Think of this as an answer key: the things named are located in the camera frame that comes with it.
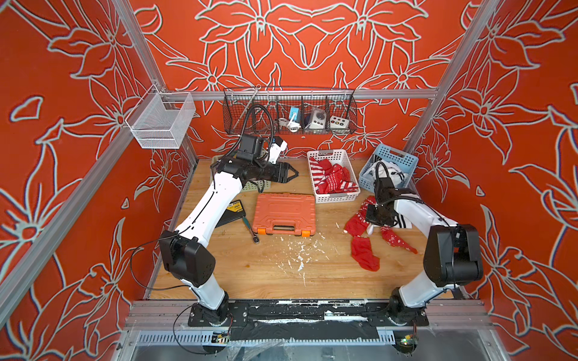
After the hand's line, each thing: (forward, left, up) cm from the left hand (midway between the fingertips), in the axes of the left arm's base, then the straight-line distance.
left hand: (292, 170), depth 76 cm
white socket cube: (+26, -9, +3) cm, 28 cm away
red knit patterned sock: (+2, -31, -29) cm, 43 cm away
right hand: (-3, -32, -24) cm, 40 cm away
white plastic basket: (+10, -25, -22) cm, 35 cm away
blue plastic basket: (+30, -55, -26) cm, 68 cm away
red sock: (-15, -29, -29) cm, 43 cm away
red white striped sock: (+21, -11, -23) cm, 34 cm away
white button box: (+29, -19, 0) cm, 35 cm away
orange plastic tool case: (-2, +3, -25) cm, 25 cm away
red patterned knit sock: (-3, -29, -29) cm, 41 cm away
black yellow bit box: (-1, +25, -27) cm, 37 cm away
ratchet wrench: (-11, +14, -29) cm, 34 cm away
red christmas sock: (+16, -21, -19) cm, 32 cm away
